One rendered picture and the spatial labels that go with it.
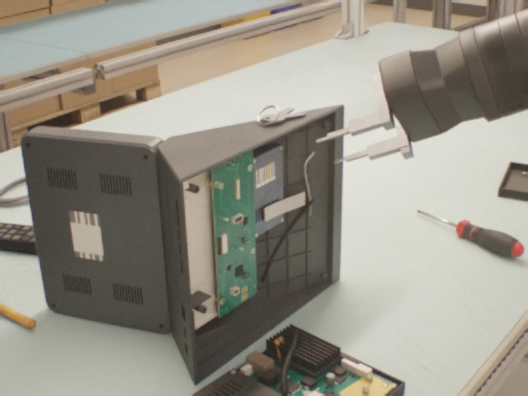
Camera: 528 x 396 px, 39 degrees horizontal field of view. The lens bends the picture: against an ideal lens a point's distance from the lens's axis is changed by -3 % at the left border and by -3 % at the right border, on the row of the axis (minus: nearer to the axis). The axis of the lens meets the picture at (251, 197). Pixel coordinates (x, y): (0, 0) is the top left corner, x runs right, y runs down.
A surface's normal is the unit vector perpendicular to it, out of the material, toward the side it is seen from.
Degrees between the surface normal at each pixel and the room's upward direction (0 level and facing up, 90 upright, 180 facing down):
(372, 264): 0
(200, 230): 90
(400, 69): 45
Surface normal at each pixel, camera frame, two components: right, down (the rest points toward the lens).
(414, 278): -0.03, -0.91
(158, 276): -0.33, 0.40
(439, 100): 0.11, 0.86
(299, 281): 0.46, 0.36
